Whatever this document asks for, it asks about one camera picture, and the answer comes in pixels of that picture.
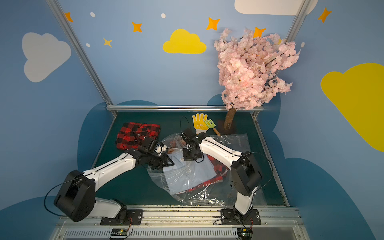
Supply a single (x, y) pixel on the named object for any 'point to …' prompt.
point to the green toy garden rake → (210, 124)
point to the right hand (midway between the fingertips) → (189, 157)
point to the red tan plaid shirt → (177, 143)
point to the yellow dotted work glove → (199, 123)
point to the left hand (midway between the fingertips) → (172, 162)
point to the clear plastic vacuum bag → (204, 182)
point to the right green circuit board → (245, 233)
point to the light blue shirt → (184, 174)
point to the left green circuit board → (119, 232)
